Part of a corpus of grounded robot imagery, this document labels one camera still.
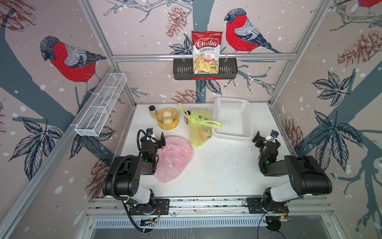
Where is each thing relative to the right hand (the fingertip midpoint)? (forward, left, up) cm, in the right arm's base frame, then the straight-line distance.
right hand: (264, 133), depth 90 cm
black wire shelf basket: (+31, +52, +24) cm, 66 cm away
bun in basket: (+18, +65, -3) cm, 67 cm away
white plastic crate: (+24, +14, -10) cm, 29 cm away
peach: (-1, +38, -1) cm, 38 cm away
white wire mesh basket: (+1, +94, +22) cm, 97 cm away
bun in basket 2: (+11, +64, -3) cm, 65 cm away
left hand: (-1, +68, +2) cm, 68 cm away
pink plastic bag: (-18, +55, -1) cm, 58 cm away
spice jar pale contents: (+18, +75, -2) cm, 77 cm away
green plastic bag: (+1, +40, +6) cm, 40 cm away
